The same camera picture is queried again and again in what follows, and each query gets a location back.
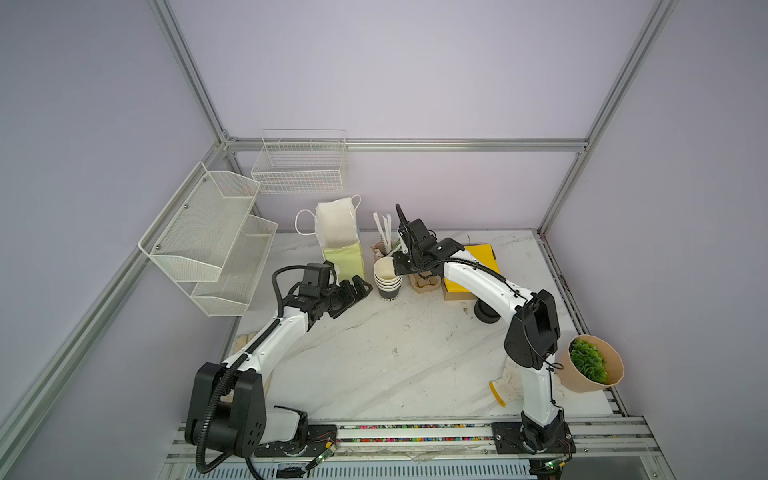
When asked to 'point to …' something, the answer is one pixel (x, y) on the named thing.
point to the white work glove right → (508, 389)
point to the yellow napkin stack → (484, 254)
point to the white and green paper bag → (335, 224)
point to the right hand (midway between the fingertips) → (394, 262)
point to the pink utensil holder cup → (379, 245)
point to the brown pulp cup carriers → (424, 281)
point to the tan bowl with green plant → (590, 364)
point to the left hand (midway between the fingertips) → (361, 295)
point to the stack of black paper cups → (388, 283)
